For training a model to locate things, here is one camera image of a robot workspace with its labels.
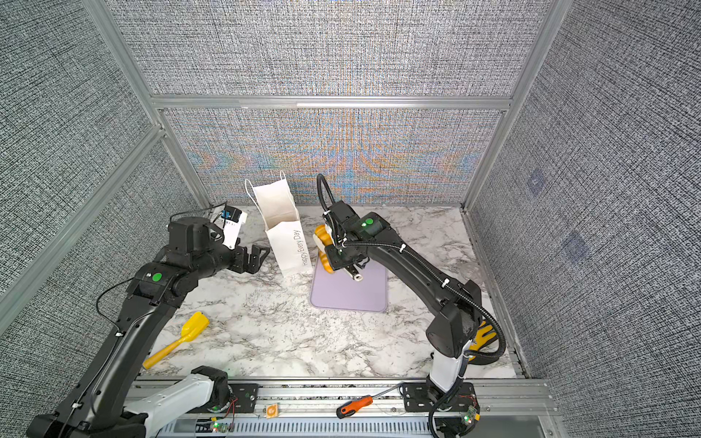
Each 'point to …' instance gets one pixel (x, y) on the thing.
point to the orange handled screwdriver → (355, 405)
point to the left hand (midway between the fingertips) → (254, 243)
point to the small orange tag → (272, 411)
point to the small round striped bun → (321, 232)
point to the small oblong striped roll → (325, 261)
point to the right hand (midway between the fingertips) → (336, 258)
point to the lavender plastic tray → (340, 290)
